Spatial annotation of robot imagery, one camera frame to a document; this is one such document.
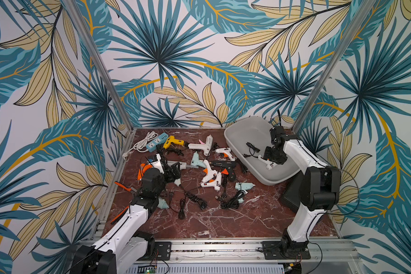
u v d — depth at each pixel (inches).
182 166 38.5
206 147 40.9
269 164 39.2
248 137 49.4
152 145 41.9
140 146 41.9
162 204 32.7
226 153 40.7
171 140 43.3
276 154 30.8
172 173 28.3
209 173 37.2
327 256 29.7
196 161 39.4
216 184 36.2
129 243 22.6
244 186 35.4
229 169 38.1
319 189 19.7
